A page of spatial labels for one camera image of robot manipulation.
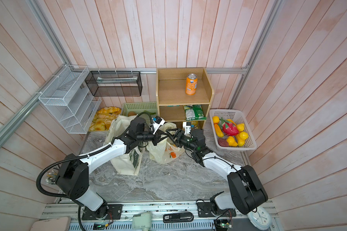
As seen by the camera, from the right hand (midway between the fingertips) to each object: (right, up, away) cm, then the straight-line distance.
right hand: (166, 133), depth 78 cm
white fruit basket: (+54, +10, +29) cm, 63 cm away
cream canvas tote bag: (-21, -17, 0) cm, 27 cm away
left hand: (+1, -2, +1) cm, 3 cm away
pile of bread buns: (-50, +10, +31) cm, 60 cm away
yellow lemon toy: (+51, -2, +16) cm, 54 cm away
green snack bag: (+17, +13, +14) cm, 26 cm away
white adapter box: (-11, -41, -12) cm, 44 cm away
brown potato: (-30, +14, +37) cm, 50 cm away
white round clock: (+47, -41, -9) cm, 63 cm away
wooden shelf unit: (+6, +29, +13) cm, 33 cm away
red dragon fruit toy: (+43, +2, +20) cm, 47 cm away
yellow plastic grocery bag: (-1, -11, +1) cm, 11 cm away
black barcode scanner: (+10, -39, -11) cm, 42 cm away
